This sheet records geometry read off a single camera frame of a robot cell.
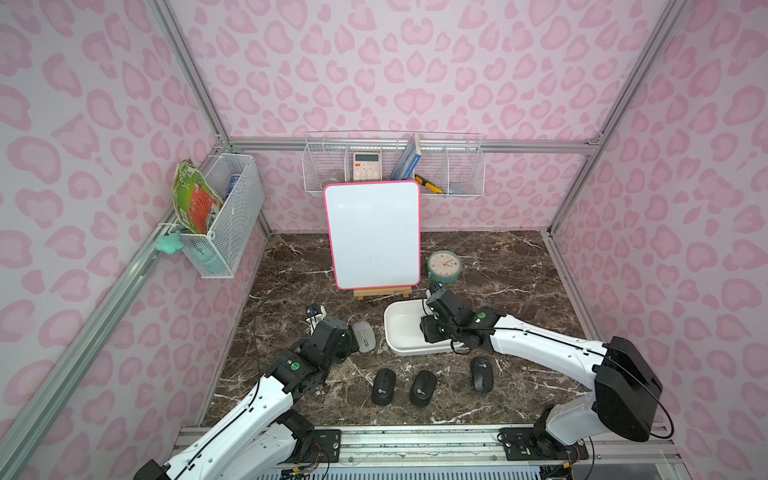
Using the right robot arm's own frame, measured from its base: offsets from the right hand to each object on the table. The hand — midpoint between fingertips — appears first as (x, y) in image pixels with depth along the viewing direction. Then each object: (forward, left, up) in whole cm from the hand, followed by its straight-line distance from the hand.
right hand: (426, 324), depth 84 cm
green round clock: (+26, -8, -8) cm, 29 cm away
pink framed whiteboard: (+24, +15, +12) cm, 30 cm away
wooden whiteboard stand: (+14, +6, -4) cm, 16 cm away
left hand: (-4, +23, +3) cm, 24 cm away
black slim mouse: (-15, +1, -9) cm, 17 cm away
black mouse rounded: (-11, -16, -9) cm, 21 cm away
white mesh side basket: (+7, +51, +23) cm, 56 cm away
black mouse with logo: (-15, +12, -8) cm, 20 cm away
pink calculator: (+43, +18, +22) cm, 52 cm away
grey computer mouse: (-1, +18, -6) cm, 19 cm away
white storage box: (+2, +6, -10) cm, 12 cm away
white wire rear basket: (+50, -10, +19) cm, 55 cm away
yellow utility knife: (+41, -2, +16) cm, 44 cm away
